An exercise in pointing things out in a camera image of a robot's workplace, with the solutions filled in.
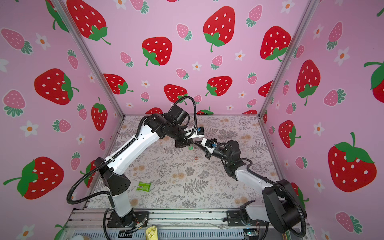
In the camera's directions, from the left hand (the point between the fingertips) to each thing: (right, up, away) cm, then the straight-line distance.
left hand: (192, 139), depth 74 cm
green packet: (-29, -28, +9) cm, 41 cm away
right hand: (+2, -1, 0) cm, 2 cm away
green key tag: (-1, -3, -6) cm, 7 cm away
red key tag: (+2, -14, +21) cm, 25 cm away
